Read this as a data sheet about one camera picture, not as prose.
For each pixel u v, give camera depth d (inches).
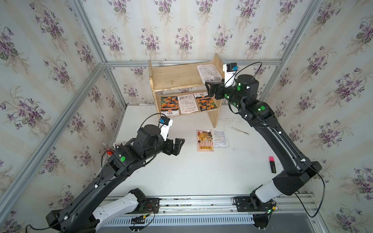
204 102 36.5
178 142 21.7
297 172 15.8
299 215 29.4
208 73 30.1
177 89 27.6
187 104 36.0
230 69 20.5
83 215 14.4
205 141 38.6
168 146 21.2
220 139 38.8
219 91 22.3
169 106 35.6
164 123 20.9
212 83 21.9
